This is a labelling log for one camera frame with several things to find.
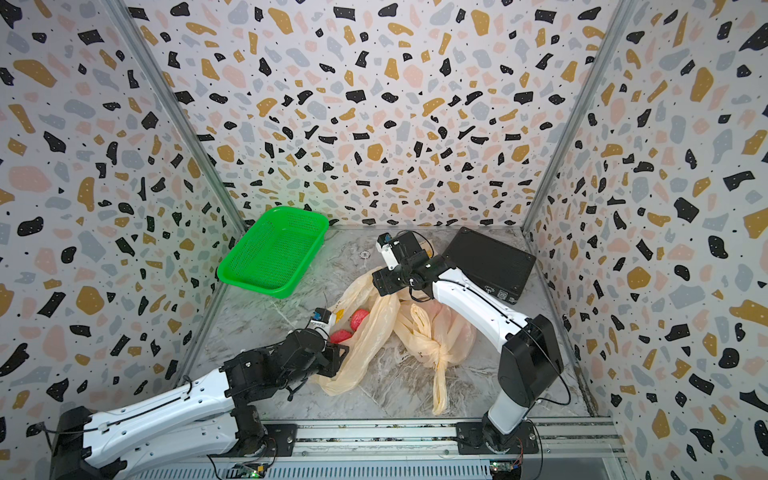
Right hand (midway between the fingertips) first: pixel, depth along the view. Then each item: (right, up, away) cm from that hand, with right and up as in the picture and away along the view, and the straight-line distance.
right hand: (385, 276), depth 83 cm
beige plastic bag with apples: (-4, -17, -5) cm, 18 cm away
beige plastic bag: (+14, -16, -6) cm, 22 cm away
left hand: (-8, -18, -9) cm, 21 cm away
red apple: (-9, -13, +6) cm, 16 cm away
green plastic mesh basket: (-41, +7, +26) cm, 50 cm away
